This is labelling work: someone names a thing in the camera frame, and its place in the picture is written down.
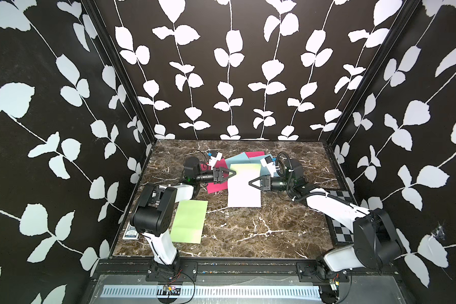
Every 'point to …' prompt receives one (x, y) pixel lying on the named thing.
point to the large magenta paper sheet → (215, 187)
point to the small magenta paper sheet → (253, 154)
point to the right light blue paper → (264, 170)
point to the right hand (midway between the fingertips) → (249, 182)
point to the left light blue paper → (239, 158)
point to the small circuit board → (168, 290)
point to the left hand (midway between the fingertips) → (234, 174)
